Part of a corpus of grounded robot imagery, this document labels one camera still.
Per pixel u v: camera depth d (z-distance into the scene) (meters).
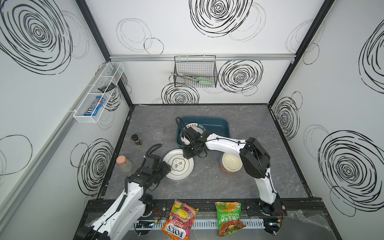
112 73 0.91
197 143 0.68
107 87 0.75
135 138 0.89
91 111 0.69
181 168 0.87
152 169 0.64
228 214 0.68
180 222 0.68
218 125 1.07
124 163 0.80
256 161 0.51
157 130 1.01
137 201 0.54
